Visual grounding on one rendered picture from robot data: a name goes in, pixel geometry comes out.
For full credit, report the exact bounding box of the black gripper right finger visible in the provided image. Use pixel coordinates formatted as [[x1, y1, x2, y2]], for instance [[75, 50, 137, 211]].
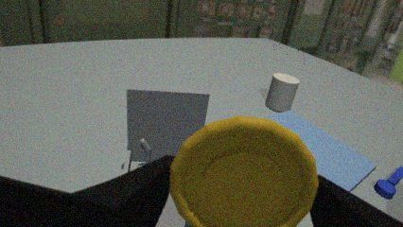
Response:
[[309, 174, 403, 227]]

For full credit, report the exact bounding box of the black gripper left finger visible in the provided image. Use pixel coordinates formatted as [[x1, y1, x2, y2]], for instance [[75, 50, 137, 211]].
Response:
[[0, 155, 175, 227]]

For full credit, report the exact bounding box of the dark grey cylinder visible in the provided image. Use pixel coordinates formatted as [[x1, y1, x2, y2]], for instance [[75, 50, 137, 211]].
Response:
[[266, 73, 300, 112]]

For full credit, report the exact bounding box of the dark grey dish rack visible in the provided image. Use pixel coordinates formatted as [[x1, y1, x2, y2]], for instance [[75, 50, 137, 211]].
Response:
[[123, 86, 210, 227]]

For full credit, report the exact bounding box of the yellow plate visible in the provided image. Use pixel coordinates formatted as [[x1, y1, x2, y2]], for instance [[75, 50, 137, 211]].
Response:
[[169, 115, 319, 227]]

